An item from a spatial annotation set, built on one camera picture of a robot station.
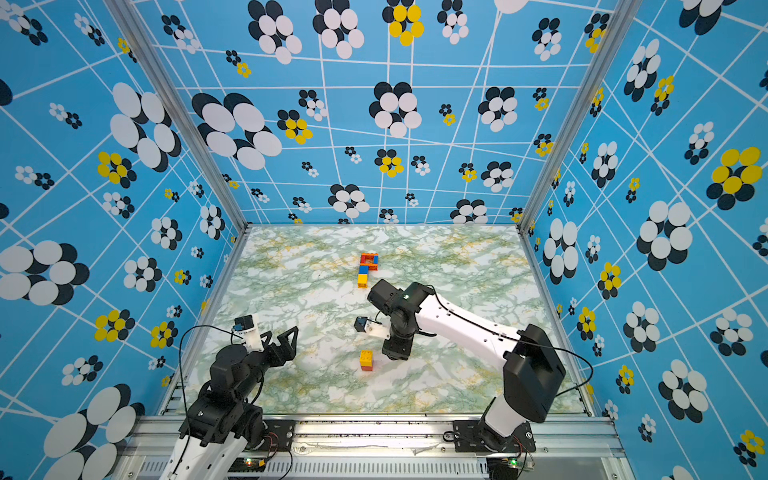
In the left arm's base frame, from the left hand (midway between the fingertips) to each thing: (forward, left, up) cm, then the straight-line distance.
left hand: (288, 329), depth 78 cm
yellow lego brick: (+23, -17, -11) cm, 31 cm away
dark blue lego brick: (+28, -17, -11) cm, 35 cm away
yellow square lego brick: (-5, -21, -6) cm, 22 cm away
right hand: (-2, -29, -4) cm, 30 cm away
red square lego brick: (-6, -21, -12) cm, 25 cm away
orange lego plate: (+33, -19, -11) cm, 40 cm away
